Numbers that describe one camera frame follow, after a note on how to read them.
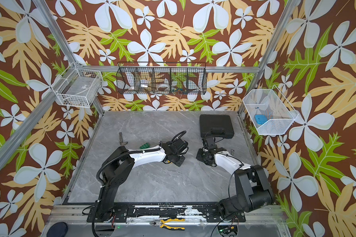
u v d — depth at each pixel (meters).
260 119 0.80
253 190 0.43
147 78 0.98
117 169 0.51
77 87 0.85
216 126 1.05
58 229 0.70
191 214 0.75
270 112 0.83
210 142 0.74
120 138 1.05
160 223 0.70
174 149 0.73
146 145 0.99
